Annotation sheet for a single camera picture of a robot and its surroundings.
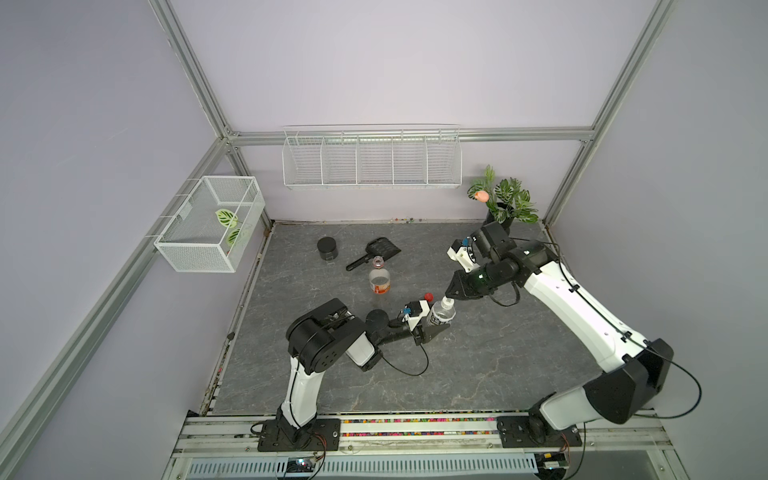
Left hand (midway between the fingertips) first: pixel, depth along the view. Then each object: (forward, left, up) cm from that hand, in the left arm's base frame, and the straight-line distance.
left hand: (446, 317), depth 81 cm
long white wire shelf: (+52, +18, +16) cm, 58 cm away
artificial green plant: (+30, -22, +16) cm, 40 cm away
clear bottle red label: (+15, +18, -1) cm, 23 cm away
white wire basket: (+24, +63, +14) cm, 69 cm away
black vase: (+33, -27, +1) cm, 42 cm away
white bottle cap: (0, +1, +9) cm, 9 cm away
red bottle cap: (+14, +2, -12) cm, 18 cm away
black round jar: (+36, +36, -10) cm, 52 cm away
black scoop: (+34, +17, -10) cm, 39 cm away
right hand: (+2, 0, +9) cm, 9 cm away
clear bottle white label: (-2, +2, +5) cm, 6 cm away
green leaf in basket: (+24, +57, +18) cm, 65 cm away
